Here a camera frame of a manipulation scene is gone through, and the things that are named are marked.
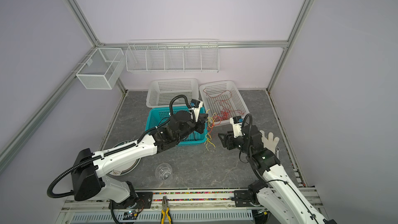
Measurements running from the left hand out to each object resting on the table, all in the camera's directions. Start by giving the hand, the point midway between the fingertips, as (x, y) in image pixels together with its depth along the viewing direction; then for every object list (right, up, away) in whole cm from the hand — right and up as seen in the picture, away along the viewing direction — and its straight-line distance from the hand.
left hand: (208, 117), depth 72 cm
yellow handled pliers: (-20, -42, -1) cm, 47 cm away
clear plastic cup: (-24, -31, +12) cm, 41 cm away
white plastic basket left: (-36, +16, +47) cm, 61 cm away
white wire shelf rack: (-22, +37, +26) cm, 51 cm away
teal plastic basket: (-32, -1, +27) cm, 42 cm away
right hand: (+8, -9, +3) cm, 12 cm away
